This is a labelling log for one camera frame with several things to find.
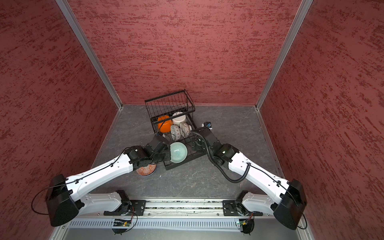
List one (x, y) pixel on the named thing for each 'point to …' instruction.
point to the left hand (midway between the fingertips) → (169, 156)
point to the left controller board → (119, 222)
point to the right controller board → (246, 225)
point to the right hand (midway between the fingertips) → (198, 144)
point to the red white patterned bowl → (185, 129)
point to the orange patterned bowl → (146, 170)
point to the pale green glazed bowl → (178, 152)
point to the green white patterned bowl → (176, 132)
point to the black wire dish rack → (172, 115)
